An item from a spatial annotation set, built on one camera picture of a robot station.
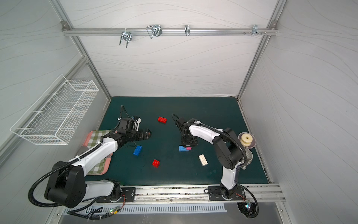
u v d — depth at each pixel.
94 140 0.94
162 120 1.04
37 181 0.38
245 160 0.44
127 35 0.78
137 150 0.88
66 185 0.41
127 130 0.67
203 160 0.84
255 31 0.77
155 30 0.77
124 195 0.73
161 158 0.88
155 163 0.81
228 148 0.49
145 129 0.80
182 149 0.90
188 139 0.77
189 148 0.88
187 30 0.78
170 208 0.70
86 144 0.92
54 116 0.68
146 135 0.78
